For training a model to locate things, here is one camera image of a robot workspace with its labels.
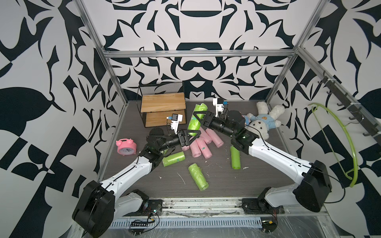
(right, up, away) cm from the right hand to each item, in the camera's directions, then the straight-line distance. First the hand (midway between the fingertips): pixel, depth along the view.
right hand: (195, 112), depth 68 cm
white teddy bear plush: (+42, -6, +26) cm, 49 cm away
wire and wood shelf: (-24, +7, +28) cm, 37 cm away
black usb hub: (-27, -54, +4) cm, 60 cm away
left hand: (+1, -8, 0) cm, 8 cm away
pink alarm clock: (-39, -19, +17) cm, 46 cm away
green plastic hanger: (+65, -12, -1) cm, 66 cm away
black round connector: (+35, -54, +3) cm, 64 cm away
